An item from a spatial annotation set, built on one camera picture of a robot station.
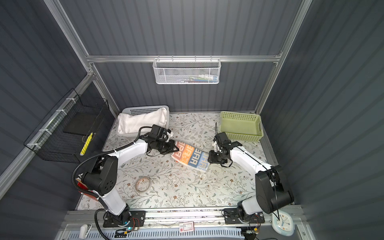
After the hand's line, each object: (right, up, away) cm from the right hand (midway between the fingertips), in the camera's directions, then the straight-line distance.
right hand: (212, 160), depth 88 cm
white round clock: (+31, -26, -17) cm, 44 cm away
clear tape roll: (-41, -13, -3) cm, 43 cm away
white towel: (-57, +22, +17) cm, 64 cm away
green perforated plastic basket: (+25, +20, +25) cm, 40 cm away
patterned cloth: (-12, +1, +6) cm, 14 cm away
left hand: (-20, +7, +2) cm, 21 cm away
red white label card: (-15, -28, -17) cm, 36 cm away
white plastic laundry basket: (-55, +32, +24) cm, 69 cm away
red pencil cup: (-66, -8, -15) cm, 69 cm away
